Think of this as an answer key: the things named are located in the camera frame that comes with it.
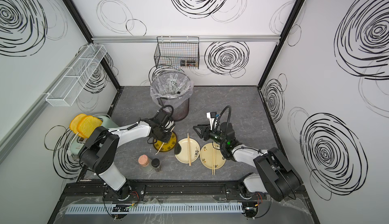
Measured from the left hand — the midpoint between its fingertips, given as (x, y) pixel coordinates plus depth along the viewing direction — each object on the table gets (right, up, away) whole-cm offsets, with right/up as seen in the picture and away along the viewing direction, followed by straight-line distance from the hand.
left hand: (168, 138), depth 92 cm
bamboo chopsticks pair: (+27, -8, -10) cm, 30 cm away
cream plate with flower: (+9, -6, -5) cm, 11 cm away
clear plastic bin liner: (+1, +31, +3) cm, 31 cm away
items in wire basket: (+12, +46, -4) cm, 47 cm away
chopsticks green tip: (+13, -5, -6) cm, 15 cm away
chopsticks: (-4, -5, -6) cm, 9 cm away
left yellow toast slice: (-43, +12, -18) cm, 48 cm away
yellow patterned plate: (0, -4, -4) cm, 6 cm away
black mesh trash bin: (+8, +19, -1) cm, 21 cm away
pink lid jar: (-7, -8, -18) cm, 21 cm away
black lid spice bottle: (-3, -8, -18) cm, 20 cm away
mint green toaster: (-42, +2, -17) cm, 46 cm away
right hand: (+17, +9, -12) cm, 23 cm away
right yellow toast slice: (-38, +11, -17) cm, 43 cm away
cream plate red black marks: (+23, -9, -7) cm, 26 cm away
